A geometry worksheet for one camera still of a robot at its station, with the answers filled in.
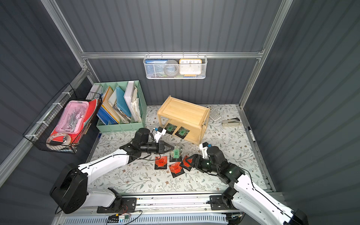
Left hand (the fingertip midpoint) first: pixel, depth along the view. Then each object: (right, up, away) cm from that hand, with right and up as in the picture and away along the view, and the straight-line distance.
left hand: (172, 149), depth 76 cm
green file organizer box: (-46, +17, +23) cm, 54 cm away
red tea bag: (-8, -12, +13) cm, 19 cm away
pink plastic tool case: (-52, +16, -4) cm, 54 cm away
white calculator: (+32, +19, +36) cm, 52 cm away
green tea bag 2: (+5, +7, +24) cm, 25 cm away
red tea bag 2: (+8, -6, -6) cm, 11 cm away
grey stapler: (+44, +14, +34) cm, 57 cm away
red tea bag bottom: (+2, -15, +9) cm, 18 cm away
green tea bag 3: (+2, -4, +1) cm, 4 cm away
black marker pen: (+59, +4, +31) cm, 67 cm away
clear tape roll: (-56, +8, -9) cm, 57 cm away
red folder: (-55, +7, -9) cm, 56 cm away
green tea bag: (-3, +9, +26) cm, 28 cm away
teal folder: (-36, +28, +17) cm, 48 cm away
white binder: (-31, +31, +15) cm, 46 cm away
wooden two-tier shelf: (+11, +17, +10) cm, 23 cm away
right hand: (+10, -6, -3) cm, 12 cm away
